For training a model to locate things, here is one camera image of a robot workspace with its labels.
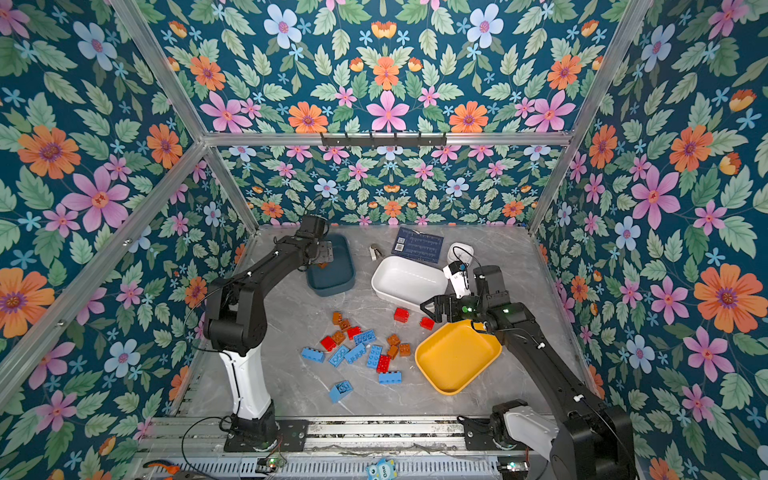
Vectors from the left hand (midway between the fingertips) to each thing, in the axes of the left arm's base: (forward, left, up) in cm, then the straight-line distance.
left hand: (319, 244), depth 97 cm
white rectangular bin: (-8, -29, -13) cm, 33 cm away
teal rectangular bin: (-7, -5, -10) cm, 13 cm away
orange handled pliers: (-58, +31, -12) cm, 66 cm away
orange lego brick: (-21, -5, -13) cm, 25 cm away
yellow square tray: (-35, -42, -14) cm, 56 cm away
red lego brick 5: (-26, -11, -13) cm, 31 cm away
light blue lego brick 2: (-41, -21, -11) cm, 47 cm away
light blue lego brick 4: (-33, -7, -12) cm, 36 cm away
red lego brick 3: (-37, -20, -12) cm, 44 cm away
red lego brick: (-22, -26, -12) cm, 36 cm away
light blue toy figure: (-61, -20, -11) cm, 65 cm away
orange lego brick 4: (-30, -23, -12) cm, 40 cm away
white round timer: (+1, -48, -10) cm, 49 cm away
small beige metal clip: (+5, -17, -12) cm, 21 cm away
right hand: (-27, -35, +5) cm, 44 cm away
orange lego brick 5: (-33, -26, -12) cm, 44 cm away
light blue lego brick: (-44, -9, -10) cm, 46 cm away
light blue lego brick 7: (-34, -17, -12) cm, 40 cm away
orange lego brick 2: (-23, -8, -13) cm, 28 cm away
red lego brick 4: (-29, -3, -14) cm, 32 cm away
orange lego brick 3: (-27, -6, -12) cm, 31 cm away
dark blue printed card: (+8, -34, -13) cm, 37 cm away
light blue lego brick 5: (-33, -12, -12) cm, 37 cm away
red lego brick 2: (-25, -34, -12) cm, 44 cm away
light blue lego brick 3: (-33, 0, -12) cm, 35 cm away
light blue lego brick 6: (-28, -15, -13) cm, 34 cm away
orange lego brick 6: (-33, -23, -11) cm, 42 cm away
